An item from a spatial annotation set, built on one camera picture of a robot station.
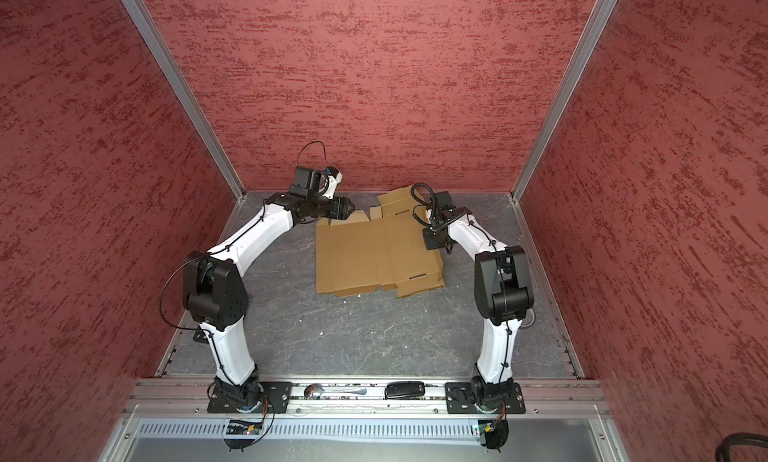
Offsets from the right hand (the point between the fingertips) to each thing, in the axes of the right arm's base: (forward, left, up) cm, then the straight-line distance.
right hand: (433, 245), depth 98 cm
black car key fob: (-42, +12, -3) cm, 43 cm away
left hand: (+6, +29, +12) cm, 32 cm away
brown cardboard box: (+2, +26, -6) cm, 27 cm away
